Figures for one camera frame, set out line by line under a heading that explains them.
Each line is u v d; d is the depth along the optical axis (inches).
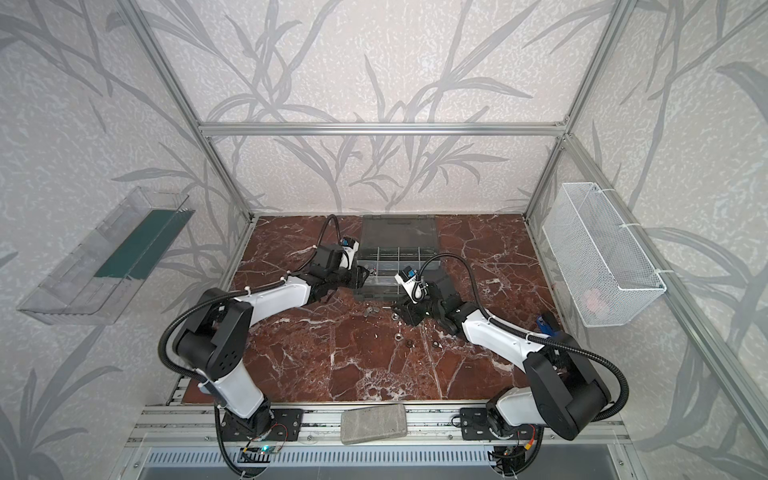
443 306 26.1
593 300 29.0
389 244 41.5
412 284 29.5
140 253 24.7
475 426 28.6
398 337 34.9
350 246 33.4
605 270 24.3
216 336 18.5
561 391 16.5
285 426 28.5
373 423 28.0
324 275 28.9
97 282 24.9
